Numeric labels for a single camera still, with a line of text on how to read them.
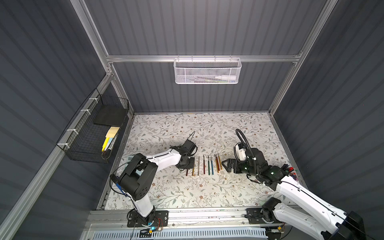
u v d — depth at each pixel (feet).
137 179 1.52
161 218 2.38
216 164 3.06
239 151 2.36
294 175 2.52
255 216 2.39
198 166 3.02
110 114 2.70
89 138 2.34
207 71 4.04
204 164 3.06
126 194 1.54
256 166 1.93
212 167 2.99
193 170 2.97
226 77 2.99
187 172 2.91
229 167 2.27
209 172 2.92
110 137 2.37
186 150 2.41
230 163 2.27
